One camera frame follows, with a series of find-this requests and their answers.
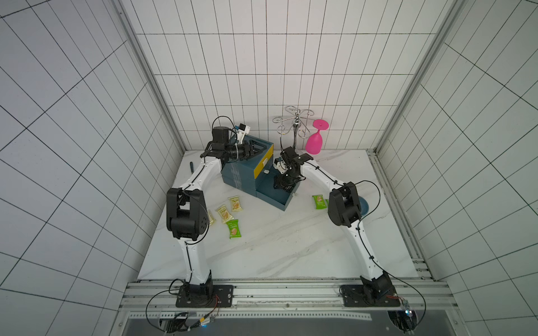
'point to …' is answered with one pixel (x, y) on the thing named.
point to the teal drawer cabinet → (239, 175)
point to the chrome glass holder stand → (294, 119)
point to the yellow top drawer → (263, 162)
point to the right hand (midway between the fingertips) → (271, 186)
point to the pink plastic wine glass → (314, 141)
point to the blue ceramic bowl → (364, 205)
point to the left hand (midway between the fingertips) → (262, 152)
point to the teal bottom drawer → (276, 197)
